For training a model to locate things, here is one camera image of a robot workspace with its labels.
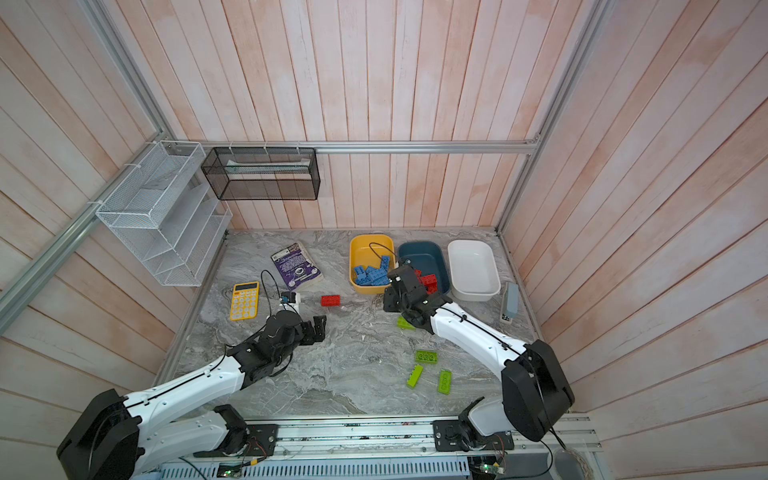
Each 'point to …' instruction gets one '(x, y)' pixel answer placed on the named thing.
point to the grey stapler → (510, 302)
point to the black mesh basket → (264, 173)
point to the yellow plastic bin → (368, 250)
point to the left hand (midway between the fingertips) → (313, 324)
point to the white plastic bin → (473, 270)
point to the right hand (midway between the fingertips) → (391, 293)
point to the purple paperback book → (296, 267)
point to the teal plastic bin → (427, 257)
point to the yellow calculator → (245, 301)
